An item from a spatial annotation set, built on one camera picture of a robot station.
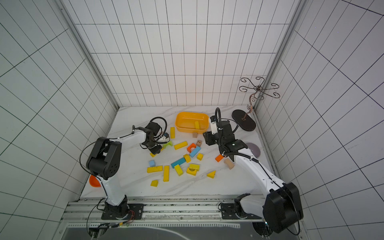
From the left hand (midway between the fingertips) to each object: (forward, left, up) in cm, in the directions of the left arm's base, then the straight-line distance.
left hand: (154, 151), depth 95 cm
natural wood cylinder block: (-8, -48, 0) cm, 49 cm away
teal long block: (-7, -17, 0) cm, 18 cm away
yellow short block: (-13, -17, +2) cm, 21 cm away
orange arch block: (+4, -25, +1) cm, 25 cm away
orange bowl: (-20, +29, +2) cm, 36 cm away
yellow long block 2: (-12, -2, +1) cm, 12 cm away
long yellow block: (+16, -10, -1) cm, 19 cm away
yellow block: (-4, -29, +1) cm, 30 cm away
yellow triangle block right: (-15, -36, +2) cm, 39 cm away
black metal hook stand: (+30, -61, +1) cm, 68 cm away
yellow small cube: (+21, -28, +1) cm, 35 cm away
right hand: (+4, -34, +19) cm, 39 cm away
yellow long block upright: (-15, -10, -1) cm, 18 cm away
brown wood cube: (+6, -29, +2) cm, 30 cm away
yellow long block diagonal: (-4, 0, +3) cm, 5 cm away
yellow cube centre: (-5, -22, +1) cm, 22 cm away
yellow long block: (+5, -17, 0) cm, 17 cm away
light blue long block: (0, -27, 0) cm, 27 cm away
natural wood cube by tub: (+13, -26, 0) cm, 29 cm away
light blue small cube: (-8, 0, +1) cm, 8 cm away
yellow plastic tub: (+25, -25, 0) cm, 35 cm away
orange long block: (-4, -42, -1) cm, 42 cm away
